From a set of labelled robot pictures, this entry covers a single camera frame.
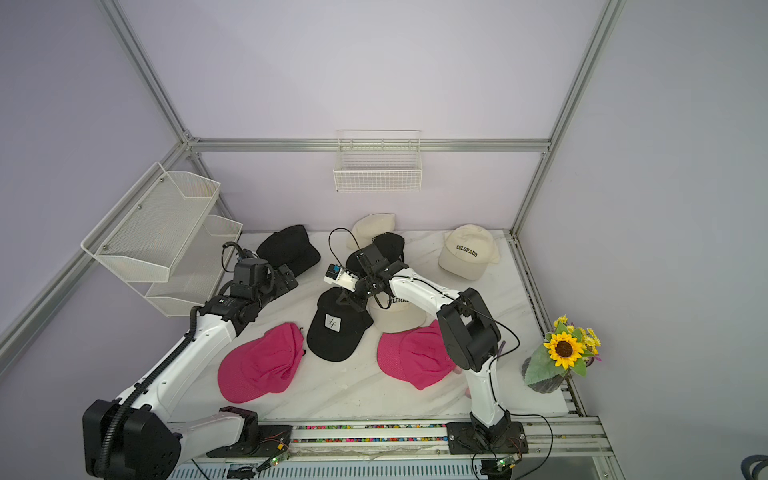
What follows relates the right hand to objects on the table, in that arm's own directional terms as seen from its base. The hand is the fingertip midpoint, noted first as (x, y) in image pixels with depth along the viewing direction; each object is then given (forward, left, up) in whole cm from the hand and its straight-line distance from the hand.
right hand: (345, 299), depth 90 cm
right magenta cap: (-16, -22, -6) cm, 28 cm away
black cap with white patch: (-8, +2, -3) cm, 9 cm away
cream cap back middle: (+34, -7, -2) cm, 34 cm away
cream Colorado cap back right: (+23, -42, -5) cm, 48 cm away
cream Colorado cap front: (0, -16, -11) cm, 19 cm away
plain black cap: (+28, +25, -6) cm, 38 cm away
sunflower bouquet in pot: (-23, -53, +14) cm, 59 cm away
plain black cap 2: (+26, -15, -5) cm, 30 cm away
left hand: (0, +18, +8) cm, 19 cm away
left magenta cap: (-18, +25, -7) cm, 32 cm away
